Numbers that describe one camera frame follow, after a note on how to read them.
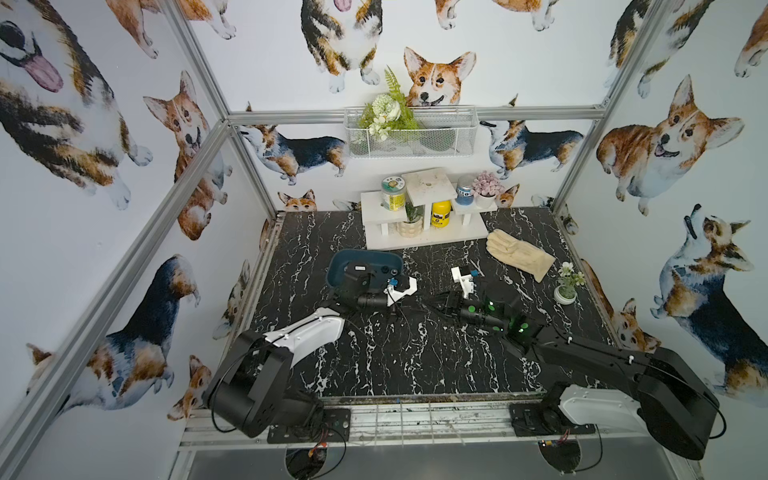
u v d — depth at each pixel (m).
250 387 0.42
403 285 0.66
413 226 1.07
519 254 1.07
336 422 0.75
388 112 0.78
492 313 0.64
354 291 0.67
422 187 0.98
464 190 0.98
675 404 0.41
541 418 0.68
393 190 0.95
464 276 0.73
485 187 0.93
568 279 0.91
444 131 0.92
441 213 1.09
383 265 1.04
